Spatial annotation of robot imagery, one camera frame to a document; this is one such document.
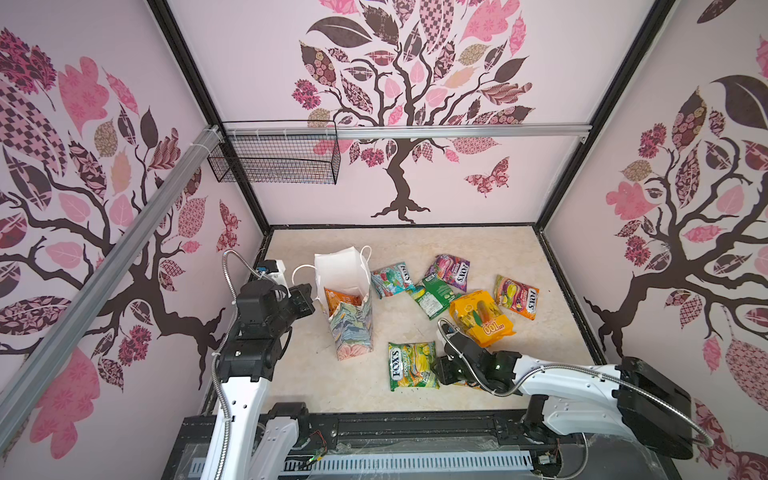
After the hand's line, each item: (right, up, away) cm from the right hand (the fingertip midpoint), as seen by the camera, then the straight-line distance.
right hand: (432, 363), depth 83 cm
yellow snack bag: (+15, +12, +6) cm, 20 cm away
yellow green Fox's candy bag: (-6, 0, -1) cm, 6 cm away
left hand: (-31, +22, -11) cm, 40 cm away
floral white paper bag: (-25, +27, -3) cm, 37 cm away
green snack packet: (+2, +18, +13) cm, 22 cm away
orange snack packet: (-29, +18, +7) cm, 35 cm away
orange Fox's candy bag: (+29, +17, +12) cm, 36 cm away
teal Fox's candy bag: (-11, +22, +16) cm, 30 cm away
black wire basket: (-49, +65, +12) cm, 82 cm away
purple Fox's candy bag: (+10, +26, +20) cm, 34 cm away
